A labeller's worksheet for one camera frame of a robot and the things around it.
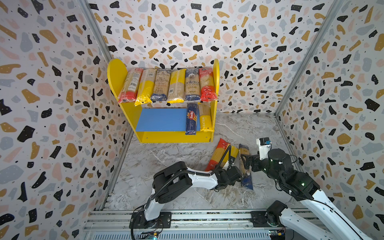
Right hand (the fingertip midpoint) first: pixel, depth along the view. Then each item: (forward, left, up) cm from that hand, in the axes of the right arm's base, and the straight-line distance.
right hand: (247, 151), depth 70 cm
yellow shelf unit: (+24, +49, -10) cm, 55 cm away
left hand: (0, +5, -23) cm, 23 cm away
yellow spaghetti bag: (+14, +2, -24) cm, 28 cm away
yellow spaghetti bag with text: (+29, +20, -8) cm, 36 cm away
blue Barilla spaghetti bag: (+30, +29, -7) cm, 42 cm away
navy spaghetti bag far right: (-1, -4, -24) cm, 24 cm away
